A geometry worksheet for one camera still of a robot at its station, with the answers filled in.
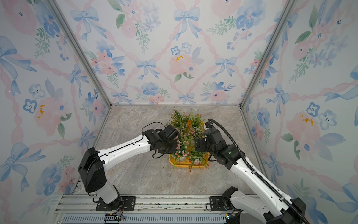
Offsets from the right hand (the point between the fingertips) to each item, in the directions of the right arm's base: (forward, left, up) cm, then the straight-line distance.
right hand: (199, 132), depth 77 cm
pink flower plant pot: (+5, +8, -7) cm, 11 cm away
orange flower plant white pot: (+15, 0, -8) cm, 17 cm away
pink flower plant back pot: (+4, +1, -6) cm, 7 cm away
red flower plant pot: (+15, +12, -7) cm, 21 cm away
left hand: (-6, +13, -9) cm, 17 cm away
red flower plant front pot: (-9, 0, -13) cm, 16 cm away
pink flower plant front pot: (-11, +9, -2) cm, 14 cm away
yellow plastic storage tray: (-10, +5, +1) cm, 11 cm away
